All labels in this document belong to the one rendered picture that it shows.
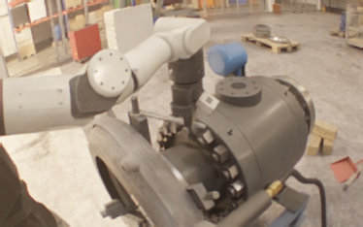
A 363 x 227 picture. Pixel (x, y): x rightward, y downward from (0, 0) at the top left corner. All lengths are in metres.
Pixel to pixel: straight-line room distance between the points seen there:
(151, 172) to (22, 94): 0.45
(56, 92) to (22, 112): 0.07
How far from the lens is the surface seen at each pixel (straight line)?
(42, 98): 0.37
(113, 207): 1.15
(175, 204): 0.69
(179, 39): 0.52
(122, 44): 4.60
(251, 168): 0.95
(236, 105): 1.05
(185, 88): 0.62
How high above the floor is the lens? 1.38
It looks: 29 degrees down
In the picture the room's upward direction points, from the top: 8 degrees counter-clockwise
